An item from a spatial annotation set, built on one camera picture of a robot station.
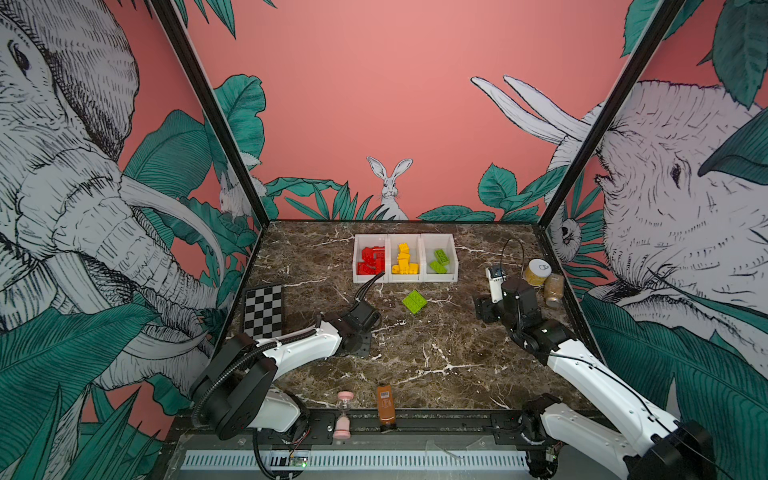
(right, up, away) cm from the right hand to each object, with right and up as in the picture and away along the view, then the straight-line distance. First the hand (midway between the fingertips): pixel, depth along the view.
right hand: (485, 289), depth 81 cm
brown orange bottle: (-27, -29, -7) cm, 41 cm away
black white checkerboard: (-66, -9, +9) cm, 67 cm away
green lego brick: (-8, +9, +26) cm, 29 cm away
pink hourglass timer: (-38, -34, -8) cm, 52 cm away
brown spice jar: (+27, -1, +15) cm, 31 cm away
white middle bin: (-18, +10, +26) cm, 33 cm away
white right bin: (-11, +14, +29) cm, 34 cm away
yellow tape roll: (+24, +3, +19) cm, 31 cm away
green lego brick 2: (-9, +4, +26) cm, 28 cm away
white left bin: (-35, +14, +33) cm, 50 cm away
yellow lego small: (-18, +5, +20) cm, 28 cm away
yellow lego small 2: (-22, +10, +26) cm, 35 cm away
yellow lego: (-22, +6, +20) cm, 30 cm away
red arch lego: (-31, +5, +20) cm, 37 cm away
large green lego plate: (-18, -6, +17) cm, 26 cm away
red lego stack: (-32, +9, +26) cm, 43 cm away
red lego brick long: (-36, +4, +20) cm, 41 cm away
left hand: (-35, -16, +6) cm, 39 cm away
